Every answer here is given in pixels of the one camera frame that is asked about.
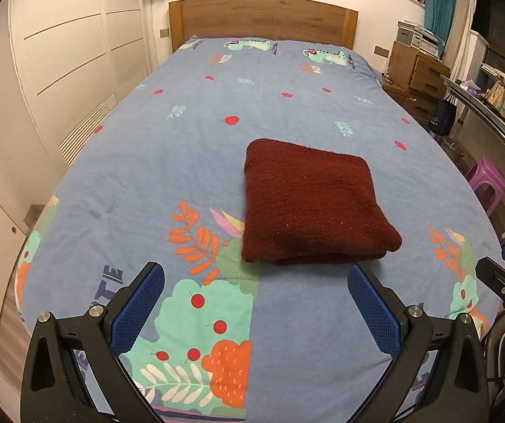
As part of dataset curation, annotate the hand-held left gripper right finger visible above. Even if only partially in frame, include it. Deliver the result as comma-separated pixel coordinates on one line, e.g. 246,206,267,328
348,264,491,423

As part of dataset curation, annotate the white vent grille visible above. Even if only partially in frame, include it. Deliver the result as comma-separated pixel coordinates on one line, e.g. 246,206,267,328
60,75,147,166

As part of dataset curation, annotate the teal window curtain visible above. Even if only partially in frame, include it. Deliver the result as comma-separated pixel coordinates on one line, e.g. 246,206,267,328
424,0,461,49

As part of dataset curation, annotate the dark blue tote bag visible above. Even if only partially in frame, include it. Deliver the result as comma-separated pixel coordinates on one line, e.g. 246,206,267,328
431,99,458,136

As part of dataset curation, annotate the short row of pale books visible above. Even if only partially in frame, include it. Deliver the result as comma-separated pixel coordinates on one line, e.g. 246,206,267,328
484,73,505,117

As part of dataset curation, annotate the wooden headboard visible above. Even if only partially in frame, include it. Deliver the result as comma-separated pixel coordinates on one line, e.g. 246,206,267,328
168,0,359,54

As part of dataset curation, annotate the printed blue bedsheet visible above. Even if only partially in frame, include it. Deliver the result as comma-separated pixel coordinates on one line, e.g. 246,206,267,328
14,35,505,423

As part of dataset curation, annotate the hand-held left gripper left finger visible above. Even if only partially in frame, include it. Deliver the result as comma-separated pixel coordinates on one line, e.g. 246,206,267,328
20,261,166,423

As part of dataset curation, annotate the white wardrobe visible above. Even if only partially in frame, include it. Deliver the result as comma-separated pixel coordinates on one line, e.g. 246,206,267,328
0,0,152,353

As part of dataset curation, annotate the dark red knit sweater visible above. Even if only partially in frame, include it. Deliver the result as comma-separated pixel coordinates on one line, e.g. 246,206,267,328
241,138,403,266

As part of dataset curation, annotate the glass-top desk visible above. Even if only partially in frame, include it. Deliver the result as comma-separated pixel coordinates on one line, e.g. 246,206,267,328
441,64,505,164

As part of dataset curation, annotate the wooden drawer cabinet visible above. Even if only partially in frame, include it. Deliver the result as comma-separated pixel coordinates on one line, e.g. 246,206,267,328
382,41,453,126

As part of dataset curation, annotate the grey printer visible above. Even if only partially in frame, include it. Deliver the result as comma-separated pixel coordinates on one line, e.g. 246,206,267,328
397,20,444,56

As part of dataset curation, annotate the purple plastic stool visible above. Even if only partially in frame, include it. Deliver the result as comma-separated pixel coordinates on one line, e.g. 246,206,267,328
466,156,505,216

